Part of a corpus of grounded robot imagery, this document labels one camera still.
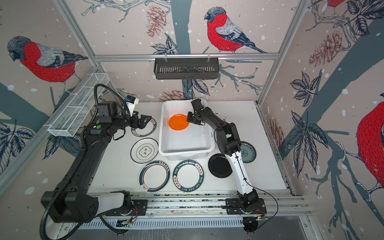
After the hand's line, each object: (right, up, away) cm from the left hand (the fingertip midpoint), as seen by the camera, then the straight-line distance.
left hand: (142, 113), depth 75 cm
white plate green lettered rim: (+23, -36, +9) cm, 43 cm away
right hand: (+22, -5, +32) cm, 39 cm away
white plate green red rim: (+3, -36, +9) cm, 38 cm away
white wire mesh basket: (-35, -2, -2) cm, 35 cm away
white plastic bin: (+17, -17, +23) cm, 33 cm away
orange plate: (+15, -6, +33) cm, 36 cm away
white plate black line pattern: (-6, -23, +20) cm, 32 cm away
